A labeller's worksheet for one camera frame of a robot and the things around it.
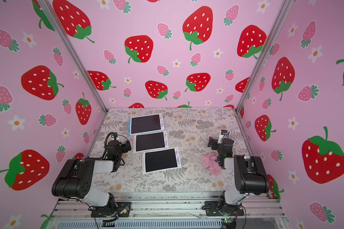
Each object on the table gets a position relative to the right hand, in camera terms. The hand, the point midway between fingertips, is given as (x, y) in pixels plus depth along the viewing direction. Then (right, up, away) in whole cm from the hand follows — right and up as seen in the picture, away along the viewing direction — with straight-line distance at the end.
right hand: (223, 139), depth 95 cm
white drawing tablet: (-51, -2, +7) cm, 52 cm away
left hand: (-69, -1, 0) cm, 69 cm away
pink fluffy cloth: (-12, -13, -7) cm, 19 cm away
